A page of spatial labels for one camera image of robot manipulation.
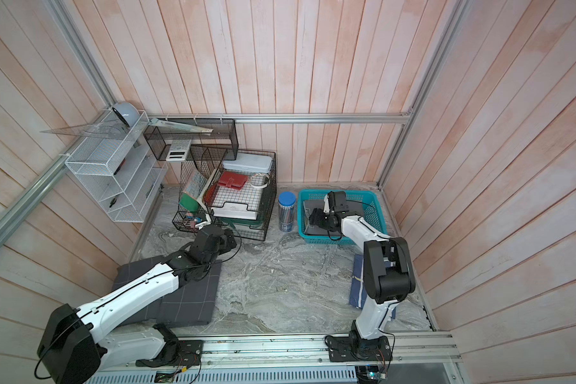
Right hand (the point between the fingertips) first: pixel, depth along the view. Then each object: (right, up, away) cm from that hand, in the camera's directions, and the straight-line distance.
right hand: (315, 217), depth 98 cm
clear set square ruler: (-55, +36, -5) cm, 66 cm away
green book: (-55, +6, +6) cm, 55 cm away
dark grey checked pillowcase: (-45, -29, -16) cm, 56 cm away
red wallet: (-33, +15, -6) cm, 37 cm away
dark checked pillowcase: (-73, -21, -7) cm, 76 cm away
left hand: (-35, -7, -14) cm, 38 cm away
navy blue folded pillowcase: (+14, -28, -14) cm, 34 cm away
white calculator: (-57, +28, 0) cm, 63 cm away
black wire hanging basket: (-42, +33, +10) cm, 54 cm away
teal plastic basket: (+25, +1, +2) cm, 25 cm away
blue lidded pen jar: (-12, +3, -8) cm, 15 cm away
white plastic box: (-25, +22, -1) cm, 34 cm away
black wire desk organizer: (-31, +9, -8) cm, 33 cm away
